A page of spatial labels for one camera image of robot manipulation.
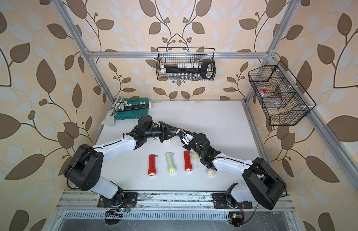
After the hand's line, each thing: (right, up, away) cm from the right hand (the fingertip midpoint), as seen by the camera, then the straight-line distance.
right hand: (183, 131), depth 84 cm
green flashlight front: (-7, -21, -1) cm, 22 cm away
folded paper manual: (-57, +5, +24) cm, 62 cm away
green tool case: (-39, +10, +24) cm, 46 cm away
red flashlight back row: (-2, +2, -3) cm, 4 cm away
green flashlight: (+7, -15, +3) cm, 17 cm away
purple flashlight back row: (-9, -4, -7) cm, 12 cm away
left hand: (-4, +3, -6) cm, 8 cm away
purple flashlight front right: (+15, -23, -3) cm, 28 cm away
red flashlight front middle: (+3, -21, +1) cm, 21 cm away
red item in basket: (+46, +25, -3) cm, 52 cm away
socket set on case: (-47, +16, +25) cm, 56 cm away
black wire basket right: (+52, +18, -10) cm, 56 cm away
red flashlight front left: (-18, -23, -1) cm, 29 cm away
